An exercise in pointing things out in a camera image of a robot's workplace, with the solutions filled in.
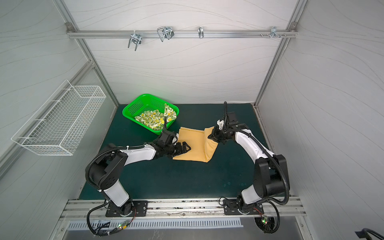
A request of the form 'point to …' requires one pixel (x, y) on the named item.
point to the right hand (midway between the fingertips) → (210, 133)
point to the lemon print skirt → (155, 119)
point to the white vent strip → (171, 223)
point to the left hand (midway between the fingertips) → (188, 148)
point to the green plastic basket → (148, 102)
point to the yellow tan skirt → (202, 147)
